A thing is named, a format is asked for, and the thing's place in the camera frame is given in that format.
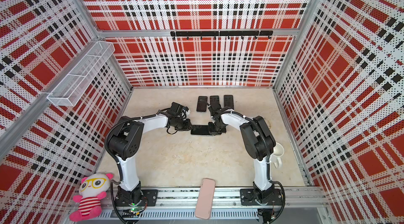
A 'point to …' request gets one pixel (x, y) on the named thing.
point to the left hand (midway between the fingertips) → (192, 130)
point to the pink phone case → (205, 199)
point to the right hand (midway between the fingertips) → (213, 134)
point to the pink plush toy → (92, 190)
